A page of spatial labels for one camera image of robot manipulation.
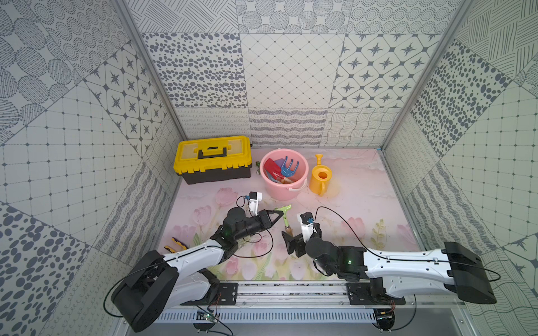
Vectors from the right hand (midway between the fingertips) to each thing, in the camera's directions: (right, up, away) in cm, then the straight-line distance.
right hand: (293, 229), depth 75 cm
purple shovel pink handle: (-5, +25, +23) cm, 34 cm away
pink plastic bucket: (-5, +11, +18) cm, 22 cm away
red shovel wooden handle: (-7, +21, +22) cm, 31 cm away
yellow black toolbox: (-36, +26, +18) cm, 48 cm away
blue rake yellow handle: (-2, +21, +23) cm, 31 cm away
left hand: (-4, +8, 0) cm, 9 cm away
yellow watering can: (+15, +19, +24) cm, 34 cm away
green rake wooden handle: (-3, +7, +2) cm, 8 cm away
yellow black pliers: (-47, -9, +10) cm, 49 cm away
